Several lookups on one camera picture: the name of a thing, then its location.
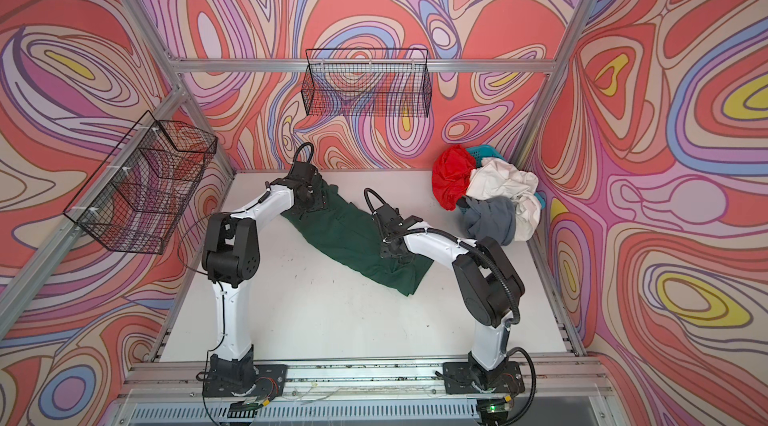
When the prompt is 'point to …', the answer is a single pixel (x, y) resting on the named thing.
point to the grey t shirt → (493, 217)
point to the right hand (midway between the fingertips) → (397, 256)
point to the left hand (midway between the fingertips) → (319, 201)
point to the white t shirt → (496, 178)
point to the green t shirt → (350, 232)
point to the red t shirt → (451, 174)
